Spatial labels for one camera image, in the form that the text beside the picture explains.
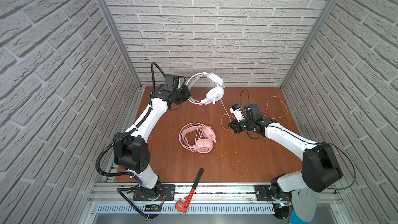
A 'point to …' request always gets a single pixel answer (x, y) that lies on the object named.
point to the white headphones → (214, 94)
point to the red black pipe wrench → (182, 207)
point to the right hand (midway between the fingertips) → (230, 123)
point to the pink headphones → (204, 142)
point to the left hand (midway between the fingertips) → (192, 90)
